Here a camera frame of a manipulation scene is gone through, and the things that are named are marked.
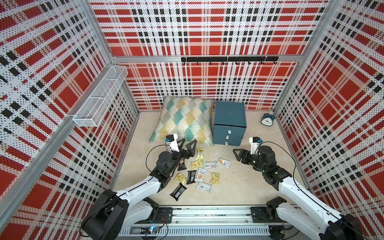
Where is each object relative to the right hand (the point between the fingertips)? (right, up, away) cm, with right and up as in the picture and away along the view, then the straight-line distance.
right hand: (238, 151), depth 81 cm
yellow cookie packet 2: (-32, -16, +3) cm, 36 cm away
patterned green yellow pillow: (-28, +19, +14) cm, 36 cm away
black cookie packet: (-33, -11, +8) cm, 35 cm away
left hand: (-25, +6, -2) cm, 26 cm away
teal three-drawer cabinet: (-4, +16, +3) cm, 16 cm away
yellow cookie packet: (-22, -10, +9) cm, 26 cm away
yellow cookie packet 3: (-13, -15, +3) cm, 20 cm away
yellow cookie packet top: (-21, -5, +12) cm, 25 cm away
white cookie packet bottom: (-19, -20, +1) cm, 27 cm away
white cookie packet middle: (-21, -15, +5) cm, 26 cm away
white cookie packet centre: (-15, -10, +9) cm, 20 cm away
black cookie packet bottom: (-33, -22, -1) cm, 40 cm away
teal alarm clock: (+28, +18, +26) cm, 43 cm away
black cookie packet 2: (-26, -16, +3) cm, 31 cm away
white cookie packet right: (-6, -9, +9) cm, 14 cm away
